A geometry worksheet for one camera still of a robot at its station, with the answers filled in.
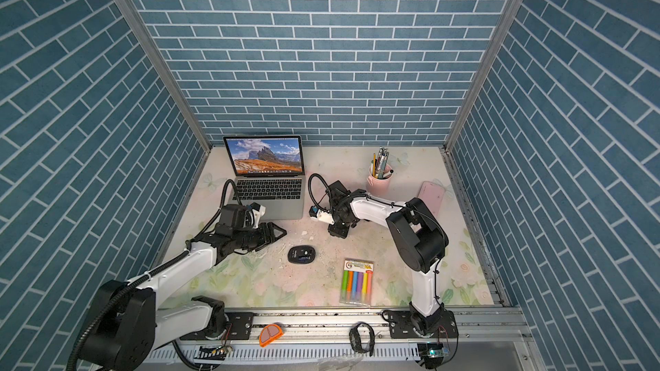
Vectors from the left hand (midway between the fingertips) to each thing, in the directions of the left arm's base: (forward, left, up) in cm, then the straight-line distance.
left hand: (286, 236), depth 84 cm
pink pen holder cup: (+21, -33, 0) cm, 39 cm away
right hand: (+7, -17, -7) cm, 19 cm away
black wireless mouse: (-4, -5, -5) cm, 8 cm away
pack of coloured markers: (-12, -23, -7) cm, 27 cm away
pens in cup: (+26, -32, +7) cm, 42 cm away
